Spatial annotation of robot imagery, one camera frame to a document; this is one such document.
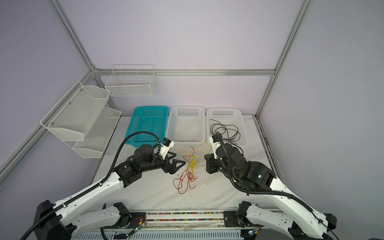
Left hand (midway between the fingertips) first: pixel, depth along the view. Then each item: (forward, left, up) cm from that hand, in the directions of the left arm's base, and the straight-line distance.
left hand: (179, 159), depth 72 cm
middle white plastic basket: (+42, -1, -21) cm, 47 cm away
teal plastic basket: (+46, +26, -19) cm, 56 cm away
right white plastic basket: (+43, -34, -19) cm, 58 cm away
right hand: (-3, -11, +9) cm, 15 cm away
